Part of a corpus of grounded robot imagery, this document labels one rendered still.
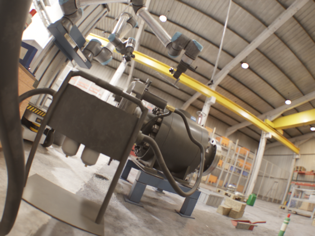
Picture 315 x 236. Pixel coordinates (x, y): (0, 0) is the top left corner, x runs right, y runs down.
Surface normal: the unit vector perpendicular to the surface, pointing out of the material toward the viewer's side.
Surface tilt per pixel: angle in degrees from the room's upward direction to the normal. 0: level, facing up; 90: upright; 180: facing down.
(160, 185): 90
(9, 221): 110
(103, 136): 90
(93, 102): 90
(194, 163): 119
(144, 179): 90
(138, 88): 68
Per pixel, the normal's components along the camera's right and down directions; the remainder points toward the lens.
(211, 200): 0.47, -0.04
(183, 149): 0.21, 0.09
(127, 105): 0.33, -0.22
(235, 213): -0.70, -0.45
